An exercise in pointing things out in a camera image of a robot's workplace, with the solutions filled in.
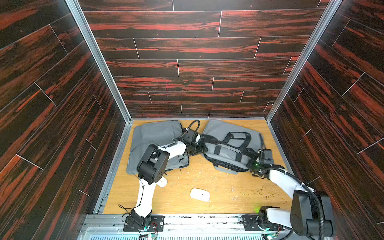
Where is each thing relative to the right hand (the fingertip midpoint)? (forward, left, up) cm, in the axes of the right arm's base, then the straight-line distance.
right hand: (251, 164), depth 92 cm
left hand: (+8, +28, +1) cm, 29 cm away
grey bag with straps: (+8, +14, +6) cm, 17 cm away
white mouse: (-14, +54, -1) cm, 56 cm away
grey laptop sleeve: (+20, +61, +4) cm, 64 cm away
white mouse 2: (-20, +31, 0) cm, 37 cm away
